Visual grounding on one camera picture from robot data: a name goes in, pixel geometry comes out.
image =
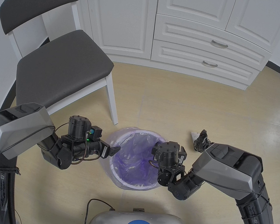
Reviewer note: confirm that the white wardrobe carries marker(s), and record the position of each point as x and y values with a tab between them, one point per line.
124	17

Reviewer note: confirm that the purple plastic bag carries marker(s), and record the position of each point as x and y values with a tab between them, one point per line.
136	157

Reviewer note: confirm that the white trash bin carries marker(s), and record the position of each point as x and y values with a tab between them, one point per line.
115	172

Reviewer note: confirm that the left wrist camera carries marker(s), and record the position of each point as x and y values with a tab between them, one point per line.
96	132

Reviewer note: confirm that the white chair dark grey seat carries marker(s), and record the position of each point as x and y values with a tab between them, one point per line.
61	70

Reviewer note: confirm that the black plastic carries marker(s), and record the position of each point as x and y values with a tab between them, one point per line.
200	144

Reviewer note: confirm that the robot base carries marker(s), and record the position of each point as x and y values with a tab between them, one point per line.
120	223

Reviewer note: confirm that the small white paper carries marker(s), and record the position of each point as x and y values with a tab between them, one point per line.
193	135

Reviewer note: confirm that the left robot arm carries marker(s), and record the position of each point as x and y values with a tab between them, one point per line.
19	132

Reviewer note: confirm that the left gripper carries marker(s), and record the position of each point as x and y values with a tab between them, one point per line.
93	150

